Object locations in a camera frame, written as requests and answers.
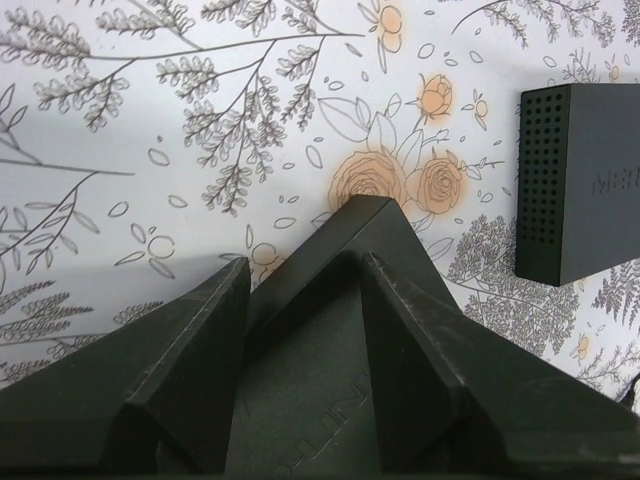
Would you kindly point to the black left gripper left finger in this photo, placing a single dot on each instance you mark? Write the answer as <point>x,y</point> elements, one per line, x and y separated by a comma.
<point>155,396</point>

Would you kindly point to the black network switch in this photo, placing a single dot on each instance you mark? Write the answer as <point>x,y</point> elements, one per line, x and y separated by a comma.
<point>303,406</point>
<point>578,181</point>

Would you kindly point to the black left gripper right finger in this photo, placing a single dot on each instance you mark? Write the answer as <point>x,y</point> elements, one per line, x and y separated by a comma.
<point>452,397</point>

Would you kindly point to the floral patterned table mat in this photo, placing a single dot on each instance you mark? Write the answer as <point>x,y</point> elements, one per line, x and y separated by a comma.
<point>145,143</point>

